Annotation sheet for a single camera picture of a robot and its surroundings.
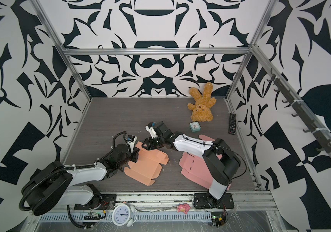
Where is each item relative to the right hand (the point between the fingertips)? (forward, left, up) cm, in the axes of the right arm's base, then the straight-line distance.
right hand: (144, 145), depth 83 cm
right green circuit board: (-34, -37, -12) cm, 52 cm away
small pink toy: (-29, -21, -7) cm, 36 cm away
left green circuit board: (-32, +22, -7) cm, 40 cm away
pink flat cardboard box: (-9, -30, -14) cm, 34 cm away
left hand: (+2, +3, -4) cm, 5 cm away
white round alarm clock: (-32, +7, -7) cm, 33 cm away
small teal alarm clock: (+18, -32, -9) cm, 38 cm away
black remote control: (+20, -59, -10) cm, 63 cm away
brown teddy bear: (+27, -37, -3) cm, 46 cm away
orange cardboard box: (-8, -2, -10) cm, 13 cm away
